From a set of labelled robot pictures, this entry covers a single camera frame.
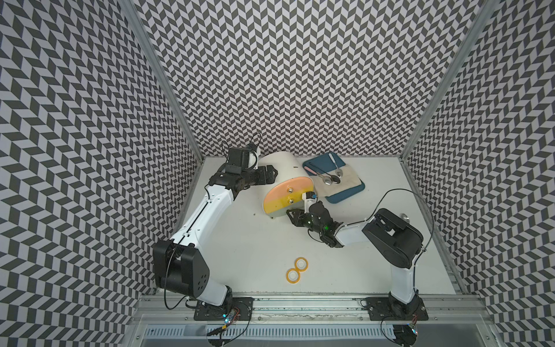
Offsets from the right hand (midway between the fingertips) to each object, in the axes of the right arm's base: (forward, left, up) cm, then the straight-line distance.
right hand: (288, 214), depth 92 cm
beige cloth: (+21, -30, -3) cm, 37 cm away
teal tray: (+34, -19, -3) cm, 39 cm away
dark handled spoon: (+22, -25, -4) cm, 33 cm away
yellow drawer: (+1, 0, +10) cm, 10 cm away
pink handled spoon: (+22, -20, -4) cm, 30 cm away
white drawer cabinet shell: (+10, 0, +19) cm, 22 cm away
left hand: (+7, +8, +19) cm, 21 cm away
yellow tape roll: (-20, -5, -4) cm, 21 cm away
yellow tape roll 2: (-24, -2, -5) cm, 24 cm away
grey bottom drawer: (+1, +4, -1) cm, 5 cm away
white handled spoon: (+27, -27, -4) cm, 38 cm away
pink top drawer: (+2, -1, +17) cm, 17 cm away
